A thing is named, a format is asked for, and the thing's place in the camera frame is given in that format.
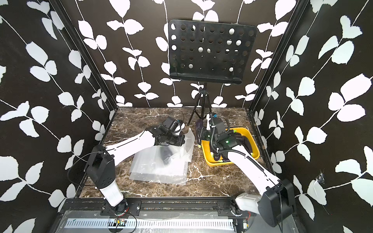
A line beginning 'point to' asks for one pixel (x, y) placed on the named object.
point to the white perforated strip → (153, 224)
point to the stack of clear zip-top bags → (163, 163)
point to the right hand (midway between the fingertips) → (197, 127)
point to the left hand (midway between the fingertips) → (186, 140)
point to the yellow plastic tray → (205, 145)
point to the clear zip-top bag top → (189, 140)
